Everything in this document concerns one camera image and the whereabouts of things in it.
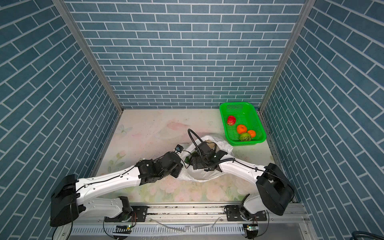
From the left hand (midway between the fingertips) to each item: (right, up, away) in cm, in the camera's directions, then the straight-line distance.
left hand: (181, 165), depth 79 cm
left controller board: (-28, -30, -7) cm, 42 cm away
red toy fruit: (+33, +24, +28) cm, 49 cm away
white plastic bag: (+10, -7, +4) cm, 13 cm away
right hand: (+9, +1, +7) cm, 11 cm away
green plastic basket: (+45, +30, +36) cm, 65 cm away
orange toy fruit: (+39, +18, +24) cm, 49 cm away
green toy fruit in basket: (+39, +13, +17) cm, 45 cm away
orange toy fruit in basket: (+46, +15, +23) cm, 54 cm away
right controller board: (+36, -31, -5) cm, 48 cm away
